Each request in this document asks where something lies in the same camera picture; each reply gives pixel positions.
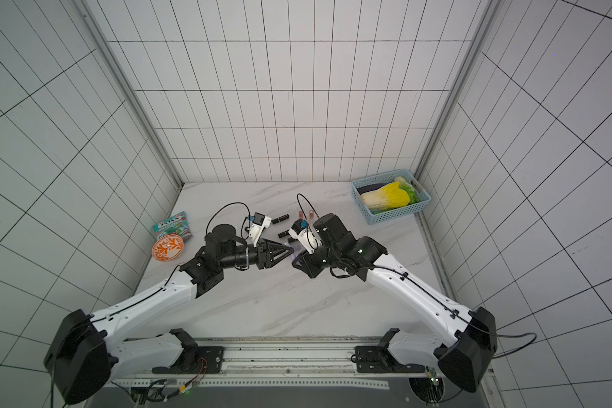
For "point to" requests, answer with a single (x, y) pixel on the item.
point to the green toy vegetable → (405, 186)
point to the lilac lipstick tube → (297, 250)
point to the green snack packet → (176, 225)
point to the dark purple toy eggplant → (370, 188)
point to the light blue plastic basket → (376, 217)
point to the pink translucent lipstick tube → (311, 215)
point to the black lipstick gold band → (283, 234)
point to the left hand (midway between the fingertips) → (285, 253)
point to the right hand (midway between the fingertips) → (288, 265)
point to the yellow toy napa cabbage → (385, 196)
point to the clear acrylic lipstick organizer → (308, 216)
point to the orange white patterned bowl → (167, 247)
